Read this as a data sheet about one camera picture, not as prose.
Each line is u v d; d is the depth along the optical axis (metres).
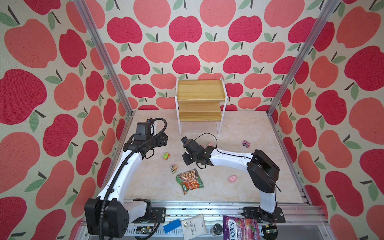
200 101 0.82
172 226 0.69
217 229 0.63
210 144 1.02
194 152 0.68
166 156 0.93
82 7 0.69
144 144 0.55
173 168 0.88
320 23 0.75
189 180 0.85
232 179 0.84
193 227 0.70
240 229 0.68
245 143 1.00
